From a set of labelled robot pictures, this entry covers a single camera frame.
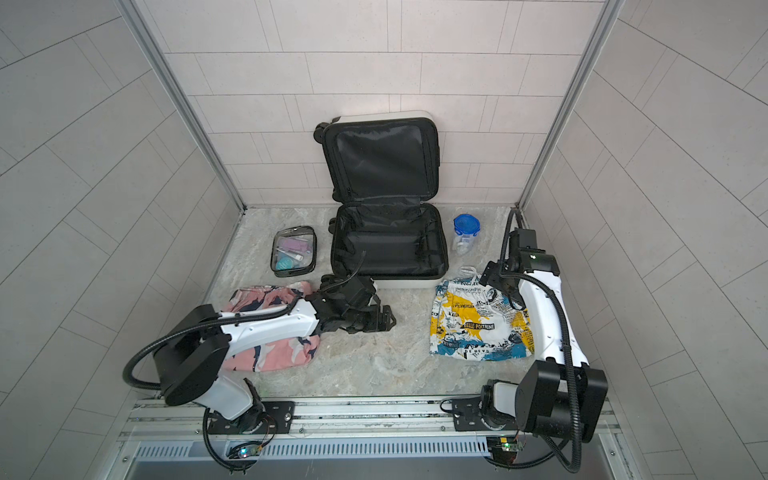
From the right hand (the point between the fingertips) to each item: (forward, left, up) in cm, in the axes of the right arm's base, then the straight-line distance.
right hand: (497, 282), depth 81 cm
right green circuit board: (-35, +5, -14) cm, 38 cm away
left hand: (-6, +29, -7) cm, 30 cm away
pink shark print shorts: (-12, +61, -10) cm, 63 cm away
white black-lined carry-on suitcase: (+39, +29, +9) cm, 50 cm away
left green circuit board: (-33, +62, -8) cm, 71 cm away
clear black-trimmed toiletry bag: (+23, +63, -10) cm, 67 cm away
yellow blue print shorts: (-5, +6, -12) cm, 15 cm away
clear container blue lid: (+21, +4, 0) cm, 21 cm away
